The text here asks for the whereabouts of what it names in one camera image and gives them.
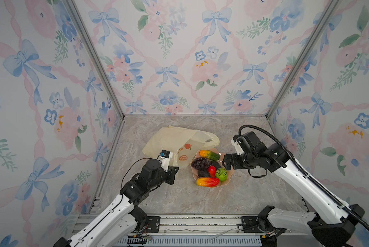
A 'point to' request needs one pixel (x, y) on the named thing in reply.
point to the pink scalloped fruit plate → (195, 174)
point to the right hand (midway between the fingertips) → (231, 161)
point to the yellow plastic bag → (184, 143)
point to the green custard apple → (221, 174)
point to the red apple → (212, 171)
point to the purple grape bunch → (201, 163)
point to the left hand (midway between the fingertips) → (179, 168)
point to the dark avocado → (203, 173)
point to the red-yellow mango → (207, 181)
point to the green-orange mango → (209, 155)
